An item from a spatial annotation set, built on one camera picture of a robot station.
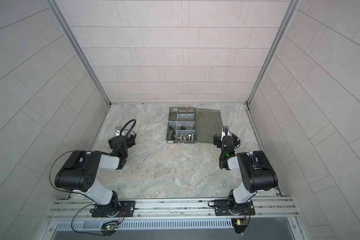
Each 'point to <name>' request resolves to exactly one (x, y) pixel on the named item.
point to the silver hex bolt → (189, 136)
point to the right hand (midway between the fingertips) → (224, 132)
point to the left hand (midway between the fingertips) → (127, 132)
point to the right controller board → (240, 225)
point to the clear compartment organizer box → (192, 125)
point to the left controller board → (109, 228)
